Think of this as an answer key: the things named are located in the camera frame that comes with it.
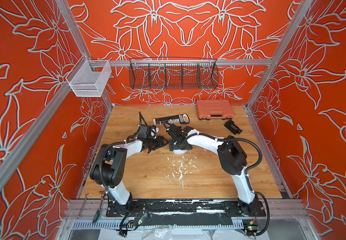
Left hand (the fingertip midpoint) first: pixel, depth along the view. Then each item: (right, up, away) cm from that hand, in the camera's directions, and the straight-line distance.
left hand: (165, 142), depth 93 cm
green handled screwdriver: (-33, -32, -21) cm, 50 cm away
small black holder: (+48, +8, +11) cm, 49 cm away
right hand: (+7, -2, +1) cm, 7 cm away
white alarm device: (+9, -5, -4) cm, 11 cm away
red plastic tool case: (+37, +23, +19) cm, 47 cm away
